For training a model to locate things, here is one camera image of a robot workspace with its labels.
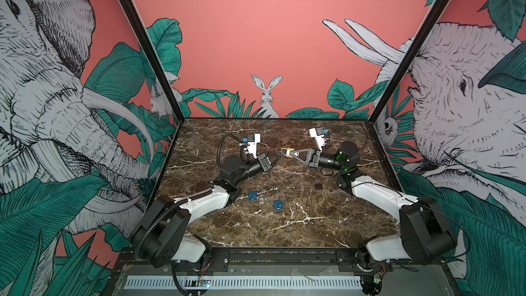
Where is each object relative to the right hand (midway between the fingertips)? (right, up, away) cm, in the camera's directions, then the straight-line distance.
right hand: (290, 157), depth 70 cm
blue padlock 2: (-3, -23, +18) cm, 29 cm away
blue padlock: (-15, -19, +19) cm, 31 cm away
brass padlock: (-1, +1, +2) cm, 2 cm away
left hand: (-1, +1, 0) cm, 2 cm away
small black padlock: (+16, -16, +25) cm, 33 cm away
